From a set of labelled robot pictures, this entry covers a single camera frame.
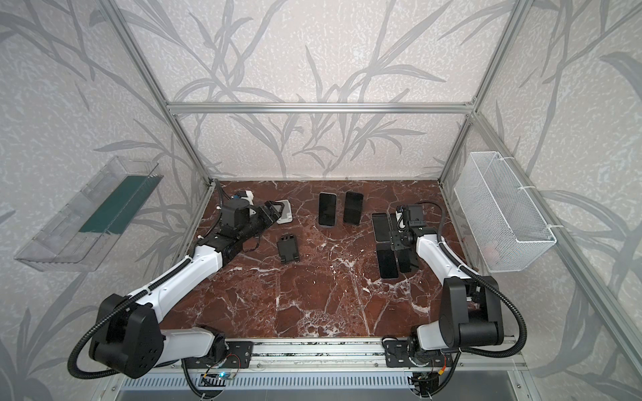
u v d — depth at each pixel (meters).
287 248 0.92
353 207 1.01
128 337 0.40
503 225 0.62
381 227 1.03
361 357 0.75
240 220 0.64
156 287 0.46
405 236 0.65
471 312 0.42
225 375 0.70
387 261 0.95
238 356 0.73
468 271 0.46
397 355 0.73
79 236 0.64
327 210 0.96
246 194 0.77
